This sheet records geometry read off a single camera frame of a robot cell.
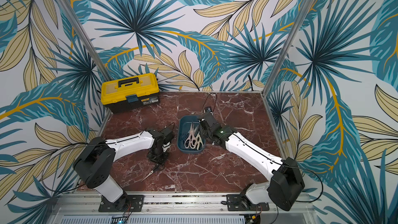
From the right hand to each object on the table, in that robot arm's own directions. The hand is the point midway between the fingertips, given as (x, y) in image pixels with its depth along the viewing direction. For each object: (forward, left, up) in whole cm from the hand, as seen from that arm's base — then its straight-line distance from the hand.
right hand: (207, 126), depth 82 cm
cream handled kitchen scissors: (0, +5, -14) cm, 15 cm away
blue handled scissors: (+1, +13, -13) cm, 19 cm away
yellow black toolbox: (+26, +47, 0) cm, 54 cm away
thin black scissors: (-15, +25, -15) cm, 33 cm away
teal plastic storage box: (+12, +13, -15) cm, 23 cm away
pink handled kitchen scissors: (-4, +9, -11) cm, 15 cm away
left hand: (-14, +26, -15) cm, 33 cm away
